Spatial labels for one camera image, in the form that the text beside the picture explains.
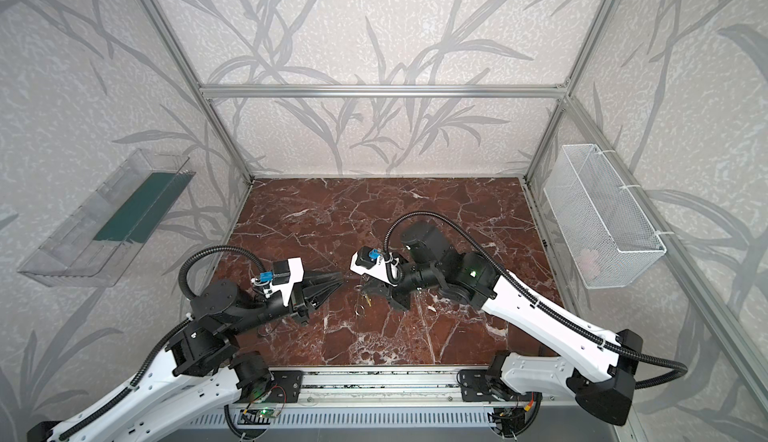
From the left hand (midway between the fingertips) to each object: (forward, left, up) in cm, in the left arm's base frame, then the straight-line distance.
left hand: (344, 273), depth 56 cm
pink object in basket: (+11, -57, -13) cm, 60 cm away
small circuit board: (-20, +21, -34) cm, 45 cm away
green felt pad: (+14, +45, +1) cm, 47 cm away
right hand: (+2, -4, -6) cm, 7 cm away
